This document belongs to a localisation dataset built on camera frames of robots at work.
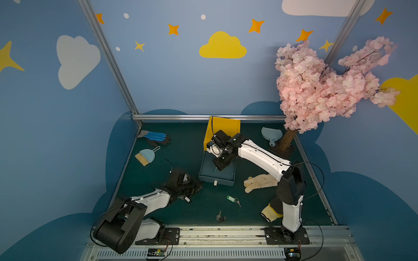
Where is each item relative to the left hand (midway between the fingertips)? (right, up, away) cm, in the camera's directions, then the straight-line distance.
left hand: (205, 180), depth 86 cm
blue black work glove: (-35, +23, +22) cm, 47 cm away
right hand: (+7, +9, -2) cm, 12 cm away
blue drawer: (+2, +4, 0) cm, 5 cm away
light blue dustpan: (+47, +26, +29) cm, 61 cm away
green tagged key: (+15, -10, -1) cm, 18 cm away
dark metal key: (+8, -18, -6) cm, 20 cm away
